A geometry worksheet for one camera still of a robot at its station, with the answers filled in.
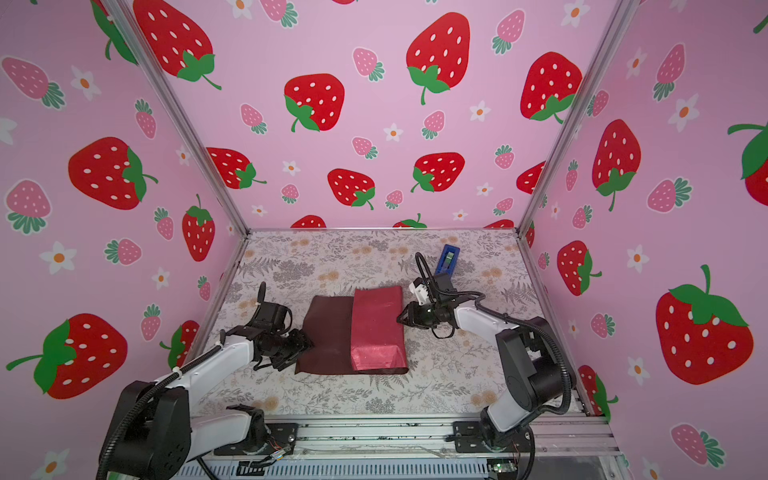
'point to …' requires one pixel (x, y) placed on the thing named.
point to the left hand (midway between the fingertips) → (308, 348)
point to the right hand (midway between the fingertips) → (399, 320)
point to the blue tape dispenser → (448, 260)
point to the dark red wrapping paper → (359, 334)
